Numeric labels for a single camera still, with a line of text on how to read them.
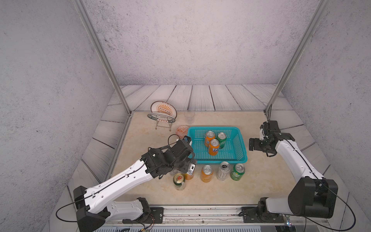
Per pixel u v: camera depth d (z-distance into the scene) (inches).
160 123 43.8
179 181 29.8
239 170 30.6
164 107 40.7
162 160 18.4
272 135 23.8
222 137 35.9
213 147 34.9
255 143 30.4
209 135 36.6
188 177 32.6
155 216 28.6
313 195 16.0
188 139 24.2
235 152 37.8
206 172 30.4
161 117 38.9
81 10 28.0
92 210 15.1
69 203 15.0
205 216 29.1
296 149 20.3
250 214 28.5
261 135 30.5
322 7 27.8
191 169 24.1
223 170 29.5
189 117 44.2
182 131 41.3
